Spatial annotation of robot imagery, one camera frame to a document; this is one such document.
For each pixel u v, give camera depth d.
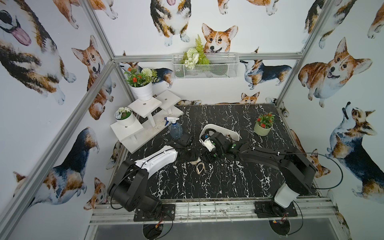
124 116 0.84
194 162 0.90
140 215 0.72
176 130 1.04
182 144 0.69
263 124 0.96
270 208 0.67
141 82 0.84
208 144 0.78
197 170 0.85
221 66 0.93
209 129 1.03
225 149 0.66
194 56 0.79
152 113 1.17
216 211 0.75
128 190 0.43
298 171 0.45
